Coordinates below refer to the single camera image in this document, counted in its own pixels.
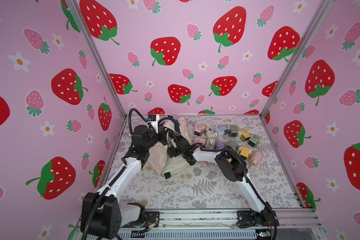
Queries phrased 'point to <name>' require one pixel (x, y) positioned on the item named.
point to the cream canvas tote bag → (165, 164)
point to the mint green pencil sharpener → (254, 140)
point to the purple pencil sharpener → (219, 144)
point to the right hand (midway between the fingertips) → (169, 148)
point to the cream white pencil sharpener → (210, 133)
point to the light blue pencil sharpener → (220, 130)
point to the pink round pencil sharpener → (255, 158)
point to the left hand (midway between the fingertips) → (170, 126)
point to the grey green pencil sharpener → (233, 130)
